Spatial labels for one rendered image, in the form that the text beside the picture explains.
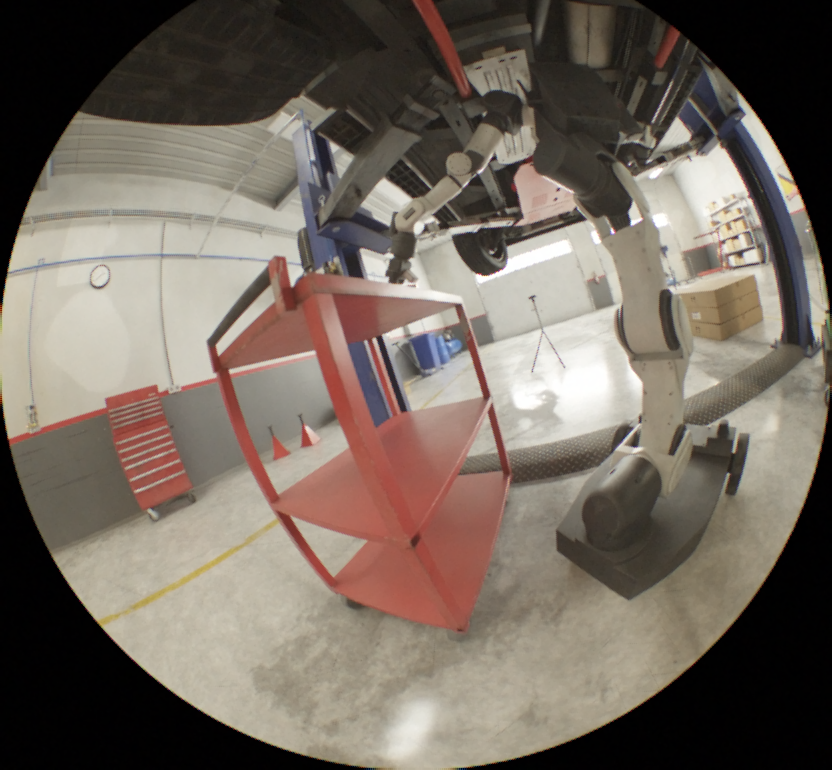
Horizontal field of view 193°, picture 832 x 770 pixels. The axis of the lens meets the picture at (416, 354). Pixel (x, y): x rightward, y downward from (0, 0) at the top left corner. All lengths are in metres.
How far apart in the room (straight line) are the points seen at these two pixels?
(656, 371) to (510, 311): 9.45
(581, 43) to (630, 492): 1.58
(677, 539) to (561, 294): 9.76
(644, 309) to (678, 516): 0.52
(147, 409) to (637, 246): 3.35
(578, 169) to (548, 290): 9.56
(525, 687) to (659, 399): 0.75
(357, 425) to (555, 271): 10.05
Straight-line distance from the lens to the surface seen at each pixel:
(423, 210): 0.82
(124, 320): 3.66
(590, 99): 0.82
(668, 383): 0.71
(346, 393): 0.29
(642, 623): 0.81
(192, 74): 0.54
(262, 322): 0.41
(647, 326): 0.62
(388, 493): 0.34
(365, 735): 0.83
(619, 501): 0.57
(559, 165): 0.57
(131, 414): 2.98
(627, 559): 0.67
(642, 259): 0.66
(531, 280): 10.08
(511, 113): 0.90
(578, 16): 1.40
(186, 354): 3.55
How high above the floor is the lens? 0.75
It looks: 1 degrees down
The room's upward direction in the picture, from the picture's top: 18 degrees counter-clockwise
